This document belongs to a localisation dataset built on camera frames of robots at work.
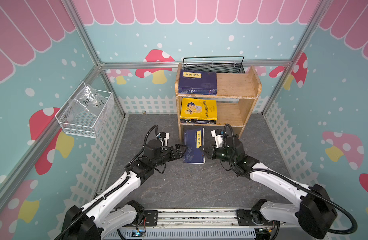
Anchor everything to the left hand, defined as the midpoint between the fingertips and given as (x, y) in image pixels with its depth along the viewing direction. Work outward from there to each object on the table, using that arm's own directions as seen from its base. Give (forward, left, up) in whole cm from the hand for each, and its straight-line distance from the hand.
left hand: (182, 152), depth 77 cm
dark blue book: (+7, -6, +2) cm, 9 cm away
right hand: (+1, -8, +2) cm, 9 cm away
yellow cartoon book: (+24, -9, +8) cm, 27 cm away
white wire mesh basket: (+12, +47, +16) cm, 51 cm away
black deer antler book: (+18, -8, +4) cm, 20 cm away
